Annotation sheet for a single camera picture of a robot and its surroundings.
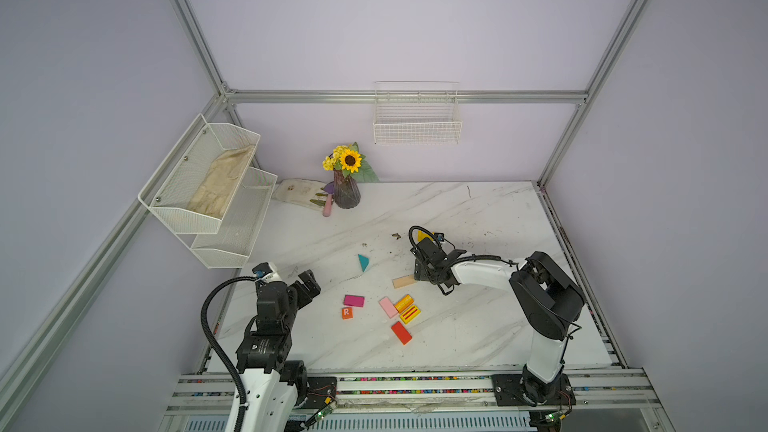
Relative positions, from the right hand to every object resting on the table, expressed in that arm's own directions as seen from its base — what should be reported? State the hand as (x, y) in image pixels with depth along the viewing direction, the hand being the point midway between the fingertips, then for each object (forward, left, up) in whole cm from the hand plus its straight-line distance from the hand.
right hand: (428, 269), depth 96 cm
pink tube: (+24, +37, +3) cm, 44 cm away
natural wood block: (-4, +8, 0) cm, 9 cm away
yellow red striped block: (-15, +6, +1) cm, 16 cm away
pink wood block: (-13, +13, 0) cm, 18 cm away
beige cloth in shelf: (+10, +59, +31) cm, 67 cm away
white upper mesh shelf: (+1, +64, +38) cm, 74 cm away
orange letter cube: (-15, +25, +1) cm, 29 cm away
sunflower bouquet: (+26, +25, +24) cm, 43 cm away
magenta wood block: (-10, +24, -1) cm, 26 cm away
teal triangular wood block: (+3, +21, 0) cm, 22 cm away
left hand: (-12, +37, +14) cm, 41 cm away
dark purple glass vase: (+29, +29, +6) cm, 42 cm away
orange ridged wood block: (-12, +8, +1) cm, 14 cm away
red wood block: (-20, +9, 0) cm, 22 cm away
